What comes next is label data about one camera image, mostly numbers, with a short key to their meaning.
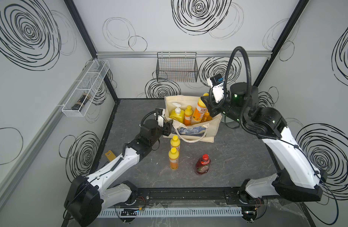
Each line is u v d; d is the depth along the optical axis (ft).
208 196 2.48
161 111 2.16
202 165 2.41
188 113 2.83
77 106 2.16
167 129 2.24
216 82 1.46
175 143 2.40
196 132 2.84
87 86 2.39
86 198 1.26
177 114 2.75
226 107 1.49
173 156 2.26
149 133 1.87
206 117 2.83
